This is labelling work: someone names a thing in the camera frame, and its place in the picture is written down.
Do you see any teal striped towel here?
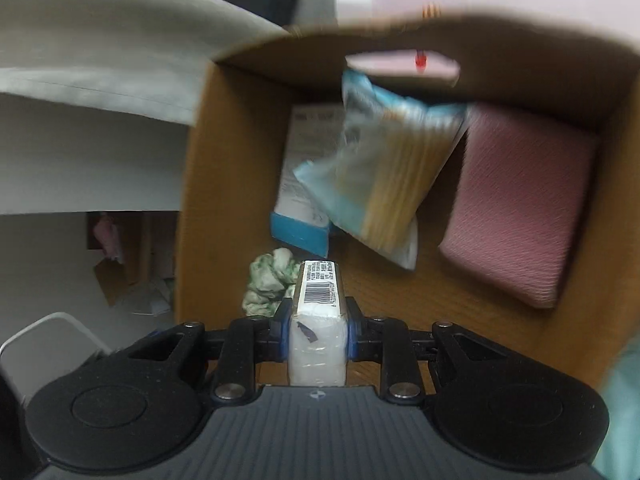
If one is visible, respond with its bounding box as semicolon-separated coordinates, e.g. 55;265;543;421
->
600;340;640;480

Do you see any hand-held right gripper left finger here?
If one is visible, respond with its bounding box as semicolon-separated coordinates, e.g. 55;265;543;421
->
120;297;293;403

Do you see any blue-grey box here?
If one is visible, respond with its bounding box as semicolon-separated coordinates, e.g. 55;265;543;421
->
270;104;351;257

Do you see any small white tissue pack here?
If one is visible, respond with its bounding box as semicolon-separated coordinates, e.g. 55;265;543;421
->
287;259;348;387

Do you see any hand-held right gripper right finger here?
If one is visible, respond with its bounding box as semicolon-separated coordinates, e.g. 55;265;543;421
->
345;297;506;402

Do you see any cotton swab bag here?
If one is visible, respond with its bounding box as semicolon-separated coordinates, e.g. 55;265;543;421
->
292;69;471;272

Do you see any pink knitted cloth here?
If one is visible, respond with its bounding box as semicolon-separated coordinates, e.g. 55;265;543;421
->
439;105;601;309

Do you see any brown cardboard box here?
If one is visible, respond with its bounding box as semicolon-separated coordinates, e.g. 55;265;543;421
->
172;10;640;391

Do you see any white metal frame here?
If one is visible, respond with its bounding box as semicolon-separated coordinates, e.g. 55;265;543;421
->
0;311;113;376

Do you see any green fabric scrunchie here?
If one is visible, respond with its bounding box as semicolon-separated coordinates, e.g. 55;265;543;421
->
241;247;306;317

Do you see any white fabric sheet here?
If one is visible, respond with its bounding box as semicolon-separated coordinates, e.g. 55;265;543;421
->
0;0;291;126

